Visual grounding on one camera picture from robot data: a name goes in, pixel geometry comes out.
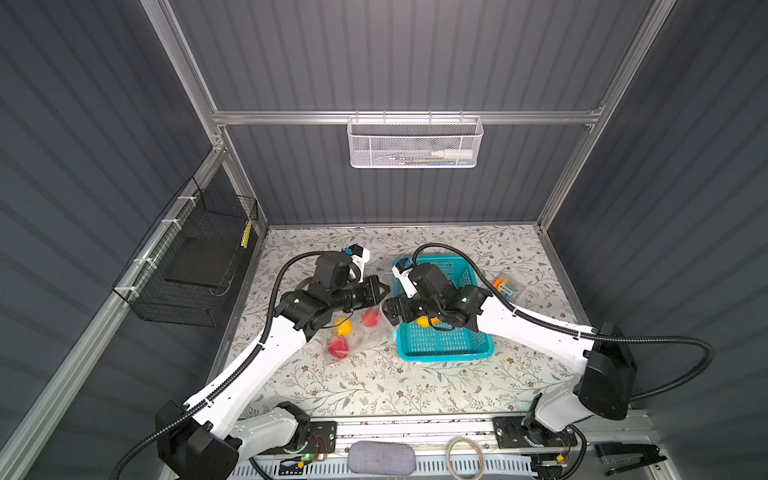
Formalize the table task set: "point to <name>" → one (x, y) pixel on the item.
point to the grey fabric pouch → (387, 458)
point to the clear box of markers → (508, 286)
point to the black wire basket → (194, 213)
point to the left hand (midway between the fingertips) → (392, 288)
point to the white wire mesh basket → (414, 141)
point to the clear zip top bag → (361, 334)
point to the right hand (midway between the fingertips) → (396, 304)
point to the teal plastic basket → (419, 344)
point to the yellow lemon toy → (345, 327)
